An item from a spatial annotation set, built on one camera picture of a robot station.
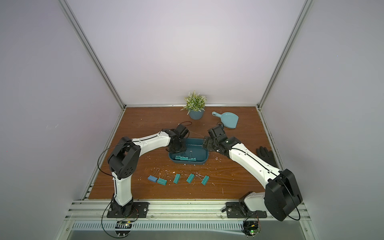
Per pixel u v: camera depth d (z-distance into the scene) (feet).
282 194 1.31
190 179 2.67
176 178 2.71
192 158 2.96
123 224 2.36
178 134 2.48
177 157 2.96
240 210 2.15
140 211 2.39
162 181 2.68
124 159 1.66
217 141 2.04
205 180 2.67
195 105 3.29
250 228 2.24
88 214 2.39
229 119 3.69
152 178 2.73
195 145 3.19
